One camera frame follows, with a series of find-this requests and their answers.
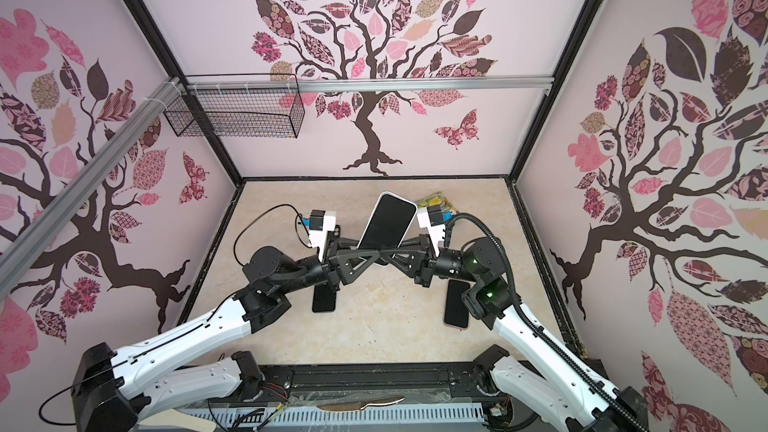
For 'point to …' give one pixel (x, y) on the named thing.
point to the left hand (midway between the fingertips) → (380, 258)
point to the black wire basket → (268, 105)
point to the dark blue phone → (324, 299)
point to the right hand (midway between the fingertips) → (386, 254)
